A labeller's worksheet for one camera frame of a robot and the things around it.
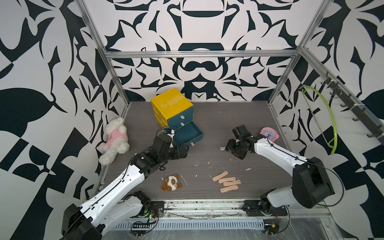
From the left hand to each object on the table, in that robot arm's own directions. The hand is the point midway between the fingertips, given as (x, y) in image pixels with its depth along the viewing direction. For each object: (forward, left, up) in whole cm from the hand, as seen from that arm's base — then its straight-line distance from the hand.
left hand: (181, 145), depth 77 cm
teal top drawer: (+17, +1, +2) cm, 17 cm away
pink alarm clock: (+15, -58, -15) cm, 62 cm away
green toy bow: (-9, -68, +9) cm, 69 cm away
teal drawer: (+19, -5, -19) cm, 27 cm away
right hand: (+3, -26, -11) cm, 29 cm away
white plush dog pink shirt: (+8, +37, -7) cm, 38 cm away
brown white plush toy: (-14, +6, -14) cm, 21 cm away
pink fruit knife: (-13, -24, -17) cm, 32 cm away
